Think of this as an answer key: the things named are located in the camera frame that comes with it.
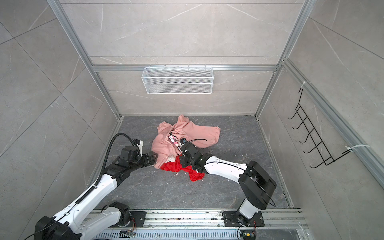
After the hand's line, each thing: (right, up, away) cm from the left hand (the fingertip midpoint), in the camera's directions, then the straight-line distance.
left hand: (151, 153), depth 82 cm
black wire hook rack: (+77, +2, -24) cm, 81 cm away
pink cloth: (+27, +8, +26) cm, 38 cm away
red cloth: (+13, -9, +5) cm, 17 cm away
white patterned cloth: (+14, +5, +4) cm, 15 cm away
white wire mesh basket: (+13, +47, +18) cm, 53 cm away
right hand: (+17, -2, +5) cm, 18 cm away
